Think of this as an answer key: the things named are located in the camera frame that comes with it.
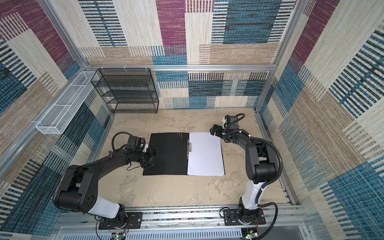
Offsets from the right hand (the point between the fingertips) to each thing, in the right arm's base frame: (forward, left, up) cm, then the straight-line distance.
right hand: (215, 133), depth 98 cm
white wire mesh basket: (-9, +79, +27) cm, 84 cm away
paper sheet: (-14, +7, -7) cm, 17 cm away
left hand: (-15, +34, -1) cm, 37 cm away
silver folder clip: (-7, +17, -7) cm, 20 cm away
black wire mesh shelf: (+33, +61, +10) cm, 70 cm away
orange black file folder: (-15, +28, -6) cm, 32 cm away
